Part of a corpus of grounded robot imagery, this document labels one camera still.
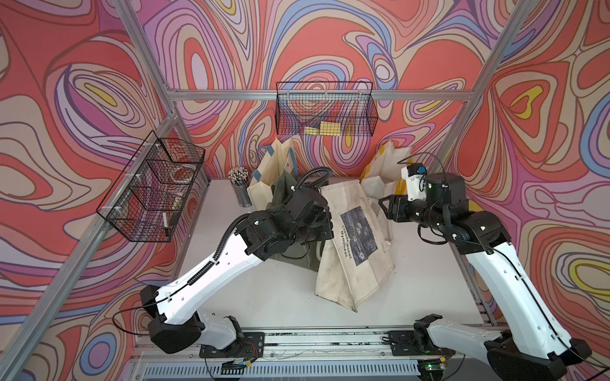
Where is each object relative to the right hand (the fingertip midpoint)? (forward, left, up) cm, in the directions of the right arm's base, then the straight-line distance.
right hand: (388, 207), depth 67 cm
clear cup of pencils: (+29, +51, -14) cm, 60 cm away
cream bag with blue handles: (+47, +36, -18) cm, 62 cm away
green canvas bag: (-5, +24, -19) cm, 31 cm away
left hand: (-6, +15, +1) cm, 16 cm away
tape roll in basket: (+26, +71, -4) cm, 76 cm away
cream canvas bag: (-8, +8, -14) cm, 17 cm away
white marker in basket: (+2, +67, -6) cm, 67 cm away
